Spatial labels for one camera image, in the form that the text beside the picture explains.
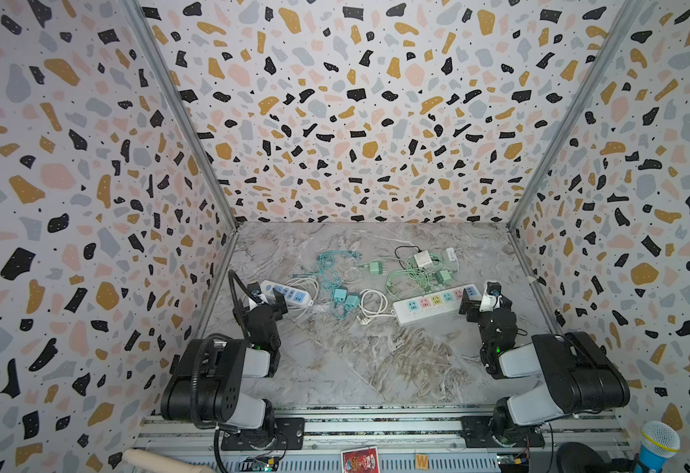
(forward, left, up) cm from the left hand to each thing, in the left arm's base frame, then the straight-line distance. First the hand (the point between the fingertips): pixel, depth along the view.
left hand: (260, 294), depth 89 cm
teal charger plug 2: (+1, -28, -8) cm, 29 cm away
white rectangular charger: (+19, -63, -6) cm, 67 cm away
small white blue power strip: (+2, -10, -5) cm, 12 cm away
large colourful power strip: (0, -53, -8) cm, 54 cm away
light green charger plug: (+16, -36, -9) cm, 40 cm away
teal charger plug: (+4, -24, -8) cm, 25 cm away
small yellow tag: (-41, -44, -9) cm, 61 cm away
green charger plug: (+12, -60, -8) cm, 62 cm away
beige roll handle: (-40, +21, -9) cm, 46 cm away
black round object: (-41, -81, -9) cm, 91 cm away
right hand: (0, -68, 0) cm, 68 cm away
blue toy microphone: (-41, -82, +16) cm, 93 cm away
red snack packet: (-41, -30, -8) cm, 51 cm away
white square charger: (+19, -53, -8) cm, 57 cm away
